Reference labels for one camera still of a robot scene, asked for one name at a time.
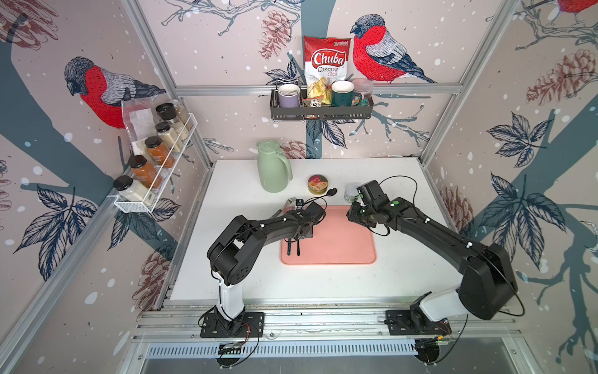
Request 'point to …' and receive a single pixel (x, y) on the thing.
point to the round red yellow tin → (317, 185)
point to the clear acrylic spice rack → (189, 124)
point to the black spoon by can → (330, 192)
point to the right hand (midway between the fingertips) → (348, 212)
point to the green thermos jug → (274, 166)
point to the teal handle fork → (289, 247)
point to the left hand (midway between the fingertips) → (306, 225)
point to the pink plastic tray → (339, 240)
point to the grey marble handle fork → (289, 201)
